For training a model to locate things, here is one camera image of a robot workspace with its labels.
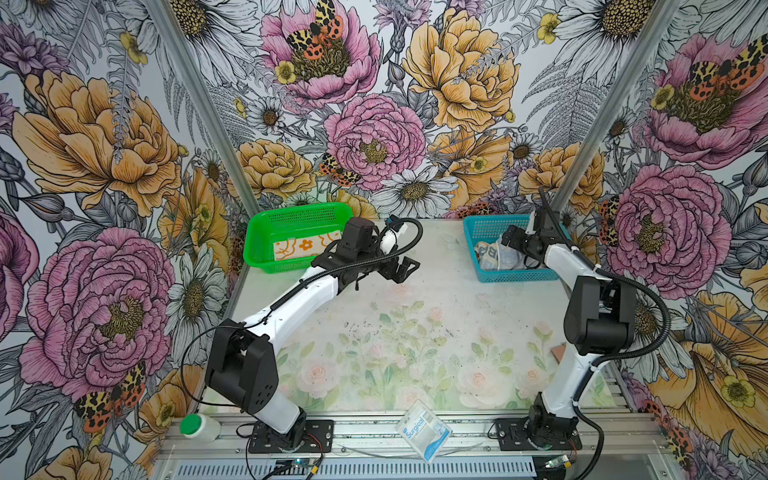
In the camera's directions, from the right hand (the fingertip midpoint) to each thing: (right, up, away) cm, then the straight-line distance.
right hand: (514, 245), depth 99 cm
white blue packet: (-32, -46, -24) cm, 61 cm away
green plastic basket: (-86, +7, +11) cm, 87 cm away
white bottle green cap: (-83, -42, -30) cm, 98 cm away
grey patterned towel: (-3, -4, +6) cm, 8 cm away
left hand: (-37, -5, -17) cm, 41 cm away
